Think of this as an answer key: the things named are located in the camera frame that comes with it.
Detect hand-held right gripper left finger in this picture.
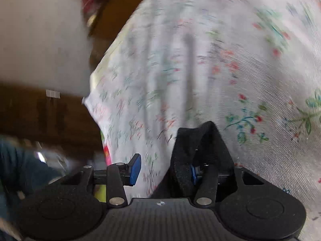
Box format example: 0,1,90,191
60,153,142,208

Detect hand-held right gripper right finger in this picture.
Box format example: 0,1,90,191
191,163,265,207

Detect black pants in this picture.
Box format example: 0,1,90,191
147,121,237,199

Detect dark wooden cabinet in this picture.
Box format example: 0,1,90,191
0,83,103,161

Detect person in blue clothing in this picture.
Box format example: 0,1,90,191
0,139,59,241

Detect white floral bed sheet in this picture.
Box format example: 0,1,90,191
82,0,321,241

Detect wooden desk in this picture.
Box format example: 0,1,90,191
86,0,156,41

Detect pink patterned cloth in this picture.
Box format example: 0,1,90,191
81,0,106,18

